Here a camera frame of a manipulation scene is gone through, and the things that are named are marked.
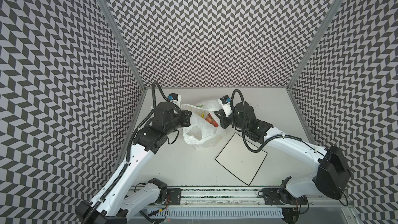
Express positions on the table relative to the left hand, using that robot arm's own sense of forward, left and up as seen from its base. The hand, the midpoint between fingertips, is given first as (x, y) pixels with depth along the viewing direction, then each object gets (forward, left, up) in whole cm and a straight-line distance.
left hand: (191, 113), depth 71 cm
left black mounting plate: (-29, +9, -26) cm, 40 cm away
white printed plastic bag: (-9, -5, -3) cm, 10 cm away
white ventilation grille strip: (-36, -20, -28) cm, 49 cm away
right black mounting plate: (-30, -37, -27) cm, 55 cm away
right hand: (+3, -11, -6) cm, 13 cm away
